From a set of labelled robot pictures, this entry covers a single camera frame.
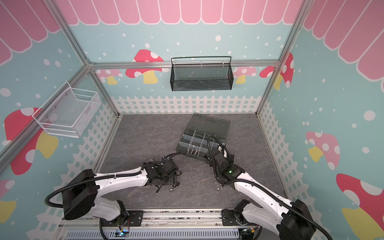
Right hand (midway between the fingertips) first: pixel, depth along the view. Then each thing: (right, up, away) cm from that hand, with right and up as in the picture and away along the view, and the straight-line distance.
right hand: (216, 153), depth 82 cm
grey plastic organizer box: (-7, +9, +23) cm, 25 cm away
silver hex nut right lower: (+1, -20, +1) cm, 20 cm away
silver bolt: (-12, -2, +15) cm, 19 cm away
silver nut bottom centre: (-25, -21, +1) cm, 33 cm away
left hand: (-26, -17, +2) cm, 31 cm away
